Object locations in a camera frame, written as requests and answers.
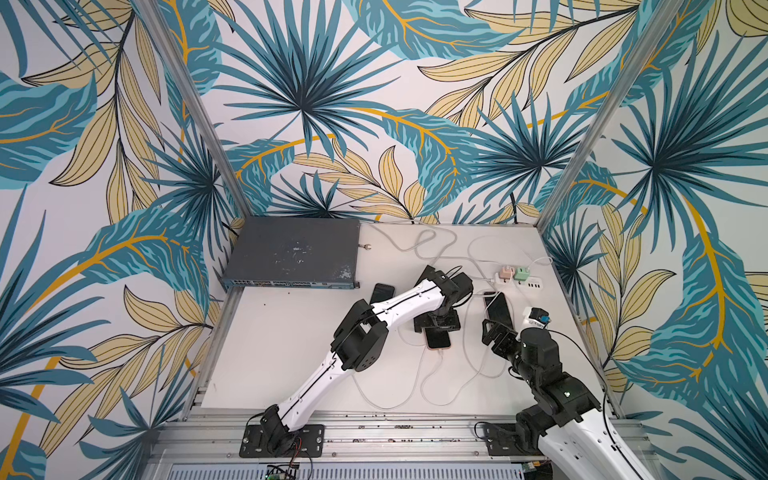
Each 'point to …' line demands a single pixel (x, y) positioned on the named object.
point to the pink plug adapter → (506, 273)
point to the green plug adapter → (522, 274)
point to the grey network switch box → (295, 252)
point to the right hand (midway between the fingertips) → (482, 331)
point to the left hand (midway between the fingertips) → (439, 333)
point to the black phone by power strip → (498, 311)
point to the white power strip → (533, 282)
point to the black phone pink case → (437, 339)
